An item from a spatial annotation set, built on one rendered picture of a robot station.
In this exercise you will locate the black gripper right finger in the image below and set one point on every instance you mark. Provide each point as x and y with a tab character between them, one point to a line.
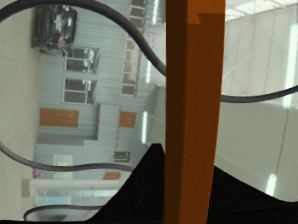
234	202

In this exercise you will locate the orange handle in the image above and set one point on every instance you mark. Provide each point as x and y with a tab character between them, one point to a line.
194	42

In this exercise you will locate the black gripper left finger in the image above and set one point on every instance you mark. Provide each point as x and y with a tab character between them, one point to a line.
141	199

